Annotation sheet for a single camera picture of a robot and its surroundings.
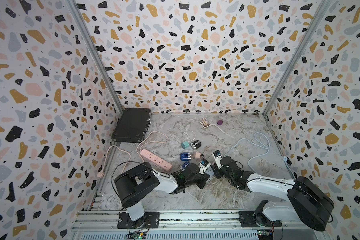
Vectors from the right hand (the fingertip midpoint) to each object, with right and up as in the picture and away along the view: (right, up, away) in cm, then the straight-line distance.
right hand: (214, 164), depth 88 cm
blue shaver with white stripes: (-17, +3, +6) cm, 19 cm away
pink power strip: (-35, +2, +4) cm, 36 cm away
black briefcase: (-56, +24, +20) cm, 64 cm away
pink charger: (-10, +4, +7) cm, 13 cm away
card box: (-3, +26, +26) cm, 36 cm away
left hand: (-2, -6, -4) cm, 8 cm away
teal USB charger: (-18, +10, +12) cm, 24 cm away
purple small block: (+9, +26, +28) cm, 39 cm away
